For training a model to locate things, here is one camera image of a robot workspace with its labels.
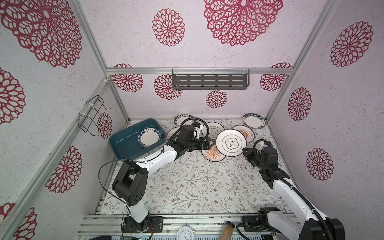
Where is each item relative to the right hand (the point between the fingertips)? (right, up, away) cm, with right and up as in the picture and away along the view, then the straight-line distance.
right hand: (242, 145), depth 82 cm
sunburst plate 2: (+14, +8, +30) cm, 34 cm away
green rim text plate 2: (+24, +17, +41) cm, 50 cm away
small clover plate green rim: (-11, +10, +31) cm, 34 cm away
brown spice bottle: (-12, -39, -14) cm, 43 cm away
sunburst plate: (-14, -7, +17) cm, 24 cm away
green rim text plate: (-58, +4, +24) cm, 63 cm away
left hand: (-18, +1, +1) cm, 18 cm away
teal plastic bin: (-70, 0, +21) cm, 73 cm away
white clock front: (-31, -39, -14) cm, 52 cm away
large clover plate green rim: (-5, +1, +5) cm, 7 cm away
